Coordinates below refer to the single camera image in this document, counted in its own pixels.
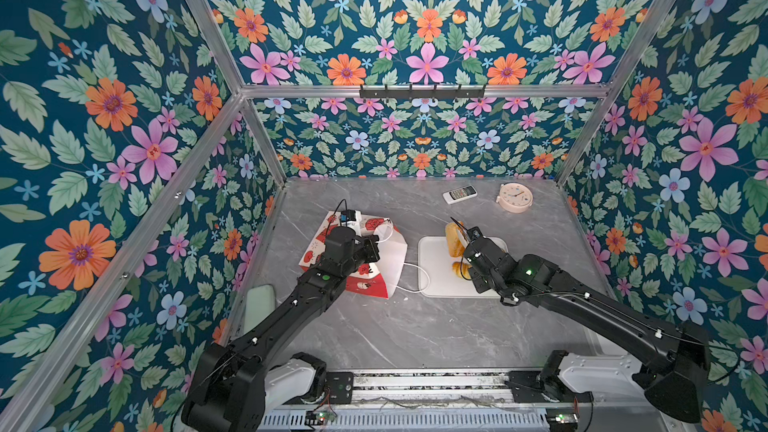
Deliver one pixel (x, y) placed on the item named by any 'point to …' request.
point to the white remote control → (456, 195)
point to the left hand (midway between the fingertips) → (384, 230)
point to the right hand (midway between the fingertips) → (479, 264)
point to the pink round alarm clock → (514, 197)
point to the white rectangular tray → (436, 278)
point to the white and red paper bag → (378, 278)
